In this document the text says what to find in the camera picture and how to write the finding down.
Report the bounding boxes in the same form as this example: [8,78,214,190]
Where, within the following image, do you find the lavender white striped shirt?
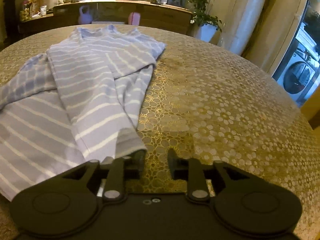
[1,25,165,200]

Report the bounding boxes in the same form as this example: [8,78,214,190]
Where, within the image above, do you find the lace tablecloth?
[1,25,319,239]

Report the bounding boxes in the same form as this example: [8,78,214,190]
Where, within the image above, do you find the washing machine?
[277,48,319,105]

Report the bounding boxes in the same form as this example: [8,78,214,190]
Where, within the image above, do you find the potted plant white pot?
[184,0,223,43]

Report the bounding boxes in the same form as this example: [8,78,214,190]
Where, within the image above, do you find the pink container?
[128,12,140,26]

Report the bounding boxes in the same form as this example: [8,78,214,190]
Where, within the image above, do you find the long wooden sideboard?
[18,0,192,36]

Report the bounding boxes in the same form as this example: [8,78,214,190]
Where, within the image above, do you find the purple kettlebell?
[78,5,93,24]

